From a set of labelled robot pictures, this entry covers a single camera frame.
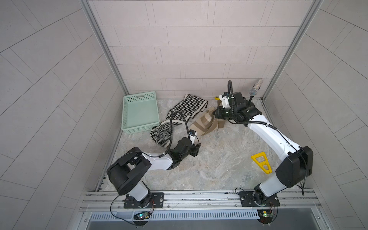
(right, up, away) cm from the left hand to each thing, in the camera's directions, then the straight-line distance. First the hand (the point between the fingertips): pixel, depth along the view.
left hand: (198, 141), depth 88 cm
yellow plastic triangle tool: (+36, -12, -6) cm, 38 cm away
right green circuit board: (+31, -31, -21) cm, 48 cm away
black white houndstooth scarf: (-6, +23, +22) cm, 32 cm away
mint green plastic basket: (-42, +18, +17) cm, 49 cm away
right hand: (+7, +19, -7) cm, 22 cm away
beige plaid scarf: (+5, +12, -6) cm, 15 cm away
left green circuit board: (-27, -29, -23) cm, 46 cm away
